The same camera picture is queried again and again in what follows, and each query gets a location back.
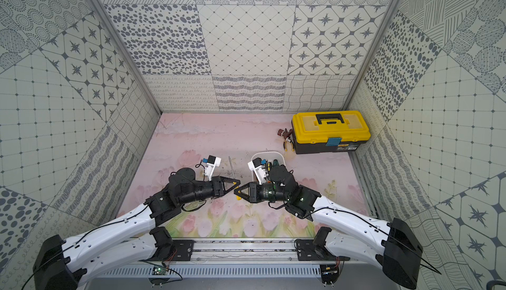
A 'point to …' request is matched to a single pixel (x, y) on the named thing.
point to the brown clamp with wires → (286, 134)
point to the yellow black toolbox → (329, 132)
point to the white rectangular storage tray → (270, 156)
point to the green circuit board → (159, 270)
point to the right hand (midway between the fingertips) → (237, 193)
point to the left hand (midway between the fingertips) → (240, 180)
